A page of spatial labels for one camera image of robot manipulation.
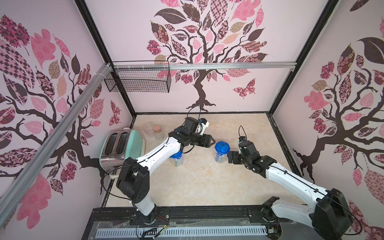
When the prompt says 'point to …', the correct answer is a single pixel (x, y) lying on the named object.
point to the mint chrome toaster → (117, 144)
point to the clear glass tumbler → (148, 127)
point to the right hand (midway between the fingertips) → (233, 153)
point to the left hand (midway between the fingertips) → (209, 143)
